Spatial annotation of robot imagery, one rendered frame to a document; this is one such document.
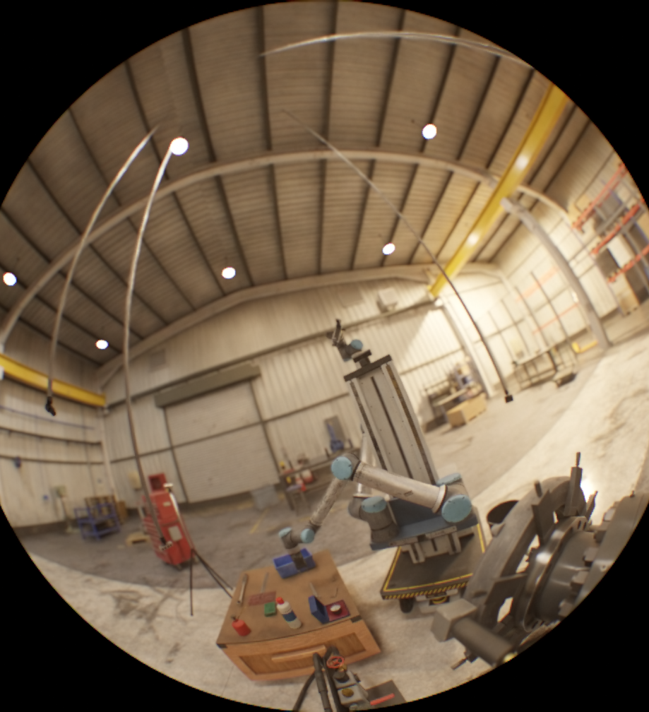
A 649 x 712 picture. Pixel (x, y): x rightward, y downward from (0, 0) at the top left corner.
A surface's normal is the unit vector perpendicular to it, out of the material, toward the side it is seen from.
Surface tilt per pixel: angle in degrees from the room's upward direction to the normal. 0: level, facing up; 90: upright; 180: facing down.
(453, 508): 93
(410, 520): 90
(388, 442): 90
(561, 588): 48
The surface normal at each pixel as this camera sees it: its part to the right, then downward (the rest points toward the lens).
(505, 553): -0.58, -0.71
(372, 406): -0.44, -0.13
